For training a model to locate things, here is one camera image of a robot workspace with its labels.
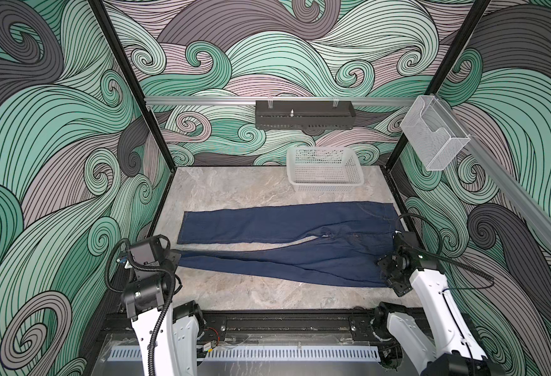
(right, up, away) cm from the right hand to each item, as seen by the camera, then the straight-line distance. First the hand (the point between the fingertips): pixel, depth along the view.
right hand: (383, 271), depth 79 cm
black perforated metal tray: (-25, +60, +18) cm, 67 cm away
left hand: (-70, +9, -10) cm, 71 cm away
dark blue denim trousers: (-9, +7, +13) cm, 17 cm away
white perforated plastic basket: (-11, +38, +41) cm, 57 cm away
